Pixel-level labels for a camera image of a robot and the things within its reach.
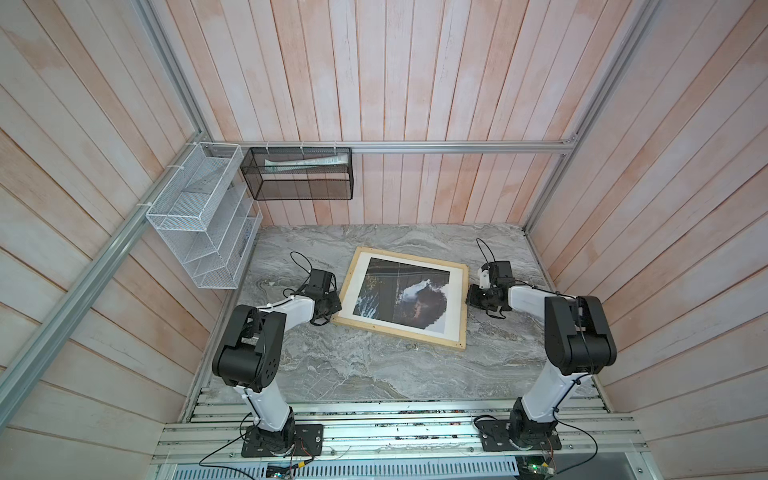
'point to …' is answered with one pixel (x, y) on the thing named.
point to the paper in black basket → (272, 166)
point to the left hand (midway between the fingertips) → (335, 308)
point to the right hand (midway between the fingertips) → (467, 296)
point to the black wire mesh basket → (299, 173)
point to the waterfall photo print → (404, 293)
